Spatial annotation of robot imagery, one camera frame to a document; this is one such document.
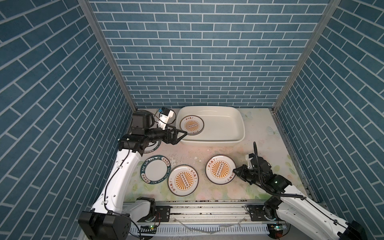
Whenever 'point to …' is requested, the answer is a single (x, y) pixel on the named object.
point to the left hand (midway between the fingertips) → (180, 131)
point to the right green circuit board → (279, 227)
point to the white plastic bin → (224, 126)
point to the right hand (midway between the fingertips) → (231, 169)
